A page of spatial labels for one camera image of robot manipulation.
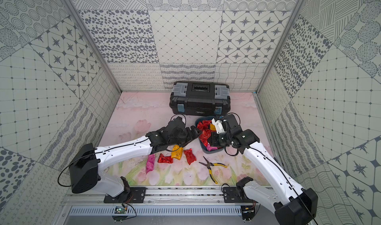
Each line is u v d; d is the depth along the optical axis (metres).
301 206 0.36
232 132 0.56
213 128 0.95
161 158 0.83
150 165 0.80
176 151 0.85
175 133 0.60
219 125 0.69
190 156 0.84
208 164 0.84
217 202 0.73
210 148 0.84
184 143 0.70
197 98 0.93
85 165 0.41
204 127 0.96
